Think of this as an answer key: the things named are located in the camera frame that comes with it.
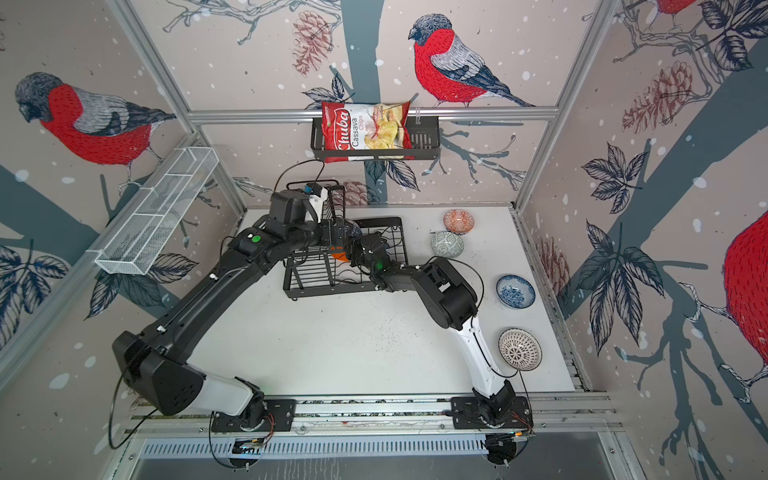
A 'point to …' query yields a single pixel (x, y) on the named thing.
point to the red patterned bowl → (458, 221)
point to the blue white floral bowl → (515, 291)
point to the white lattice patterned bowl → (520, 349)
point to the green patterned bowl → (447, 244)
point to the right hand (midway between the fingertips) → (335, 242)
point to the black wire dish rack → (328, 268)
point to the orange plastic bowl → (339, 256)
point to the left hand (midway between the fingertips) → (338, 223)
